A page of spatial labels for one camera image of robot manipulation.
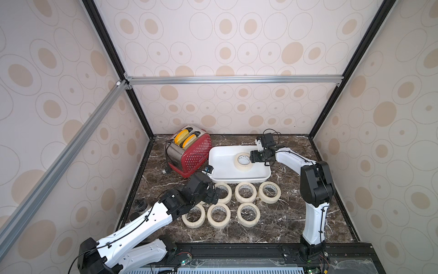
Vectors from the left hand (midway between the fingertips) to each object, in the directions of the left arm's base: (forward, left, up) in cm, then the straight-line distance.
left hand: (215, 186), depth 75 cm
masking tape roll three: (+6, -16, -18) cm, 25 cm away
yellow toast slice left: (+29, +19, +2) cm, 35 cm away
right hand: (+25, -21, -12) cm, 35 cm away
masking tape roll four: (+6, -29, -18) cm, 34 cm away
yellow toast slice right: (+25, +15, +2) cm, 29 cm away
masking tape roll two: (-6, -16, -18) cm, 25 cm away
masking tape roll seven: (+26, -15, -18) cm, 35 cm away
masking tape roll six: (-6, -1, -19) cm, 20 cm away
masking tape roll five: (+6, -5, -18) cm, 19 cm away
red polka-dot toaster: (+22, +16, -1) cm, 27 cm away
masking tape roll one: (-7, +10, -19) cm, 22 cm away
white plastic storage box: (+23, -9, -17) cm, 30 cm away
